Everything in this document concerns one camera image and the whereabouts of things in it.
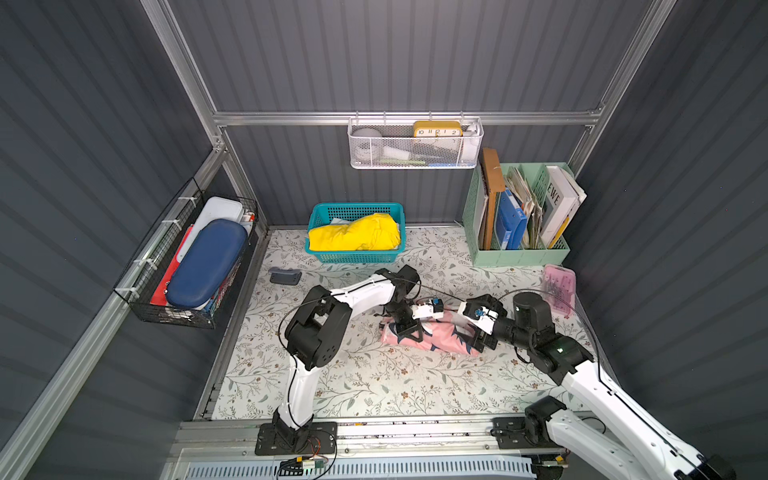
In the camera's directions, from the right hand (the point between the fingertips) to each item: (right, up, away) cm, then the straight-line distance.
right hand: (472, 310), depth 77 cm
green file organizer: (+9, +27, +29) cm, 41 cm away
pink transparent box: (+37, +3, +25) cm, 45 cm away
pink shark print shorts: (-7, -8, +6) cm, 12 cm away
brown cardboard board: (+10, +35, +11) cm, 38 cm away
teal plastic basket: (-38, +29, +32) cm, 57 cm away
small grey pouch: (-56, +7, +27) cm, 63 cm away
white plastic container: (-68, +26, +2) cm, 73 cm away
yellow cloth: (-28, +22, +25) cm, 43 cm away
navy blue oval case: (-64, +12, -9) cm, 65 cm away
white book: (+33, +33, +17) cm, 50 cm away
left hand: (-13, -11, +12) cm, 21 cm away
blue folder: (+19, +25, +23) cm, 39 cm away
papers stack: (+22, +37, +22) cm, 48 cm away
